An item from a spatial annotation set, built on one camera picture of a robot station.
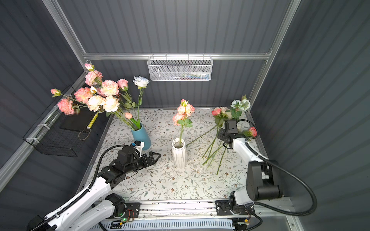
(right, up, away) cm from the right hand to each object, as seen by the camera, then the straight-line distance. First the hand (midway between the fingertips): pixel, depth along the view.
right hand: (224, 134), depth 92 cm
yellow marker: (-75, +9, -16) cm, 77 cm away
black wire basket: (-88, +3, -22) cm, 91 cm away
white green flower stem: (+12, +19, +8) cm, 24 cm away
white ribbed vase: (-28, -8, -18) cm, 34 cm away
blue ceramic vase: (-52, 0, -7) cm, 52 cm away
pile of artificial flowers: (+6, +10, +19) cm, 23 cm away
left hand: (-41, -12, -13) cm, 45 cm away
